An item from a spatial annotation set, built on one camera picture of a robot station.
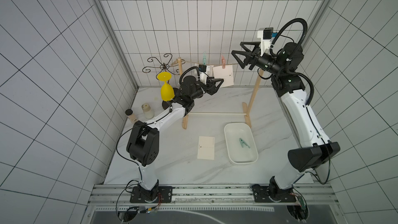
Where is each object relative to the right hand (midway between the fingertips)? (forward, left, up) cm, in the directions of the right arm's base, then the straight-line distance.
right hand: (240, 44), depth 61 cm
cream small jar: (-4, +50, -45) cm, 68 cm away
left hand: (+1, +7, -22) cm, 23 cm away
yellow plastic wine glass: (-2, +35, -28) cm, 45 cm away
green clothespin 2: (+31, +16, -28) cm, 45 cm away
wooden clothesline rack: (+5, -13, -53) cm, 55 cm away
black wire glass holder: (+12, +38, -22) cm, 46 cm away
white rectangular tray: (-25, -5, -53) cm, 59 cm away
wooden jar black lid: (-7, +60, -45) cm, 76 cm away
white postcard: (-22, +12, -53) cm, 59 cm away
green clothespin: (-18, -9, -54) cm, 57 cm away
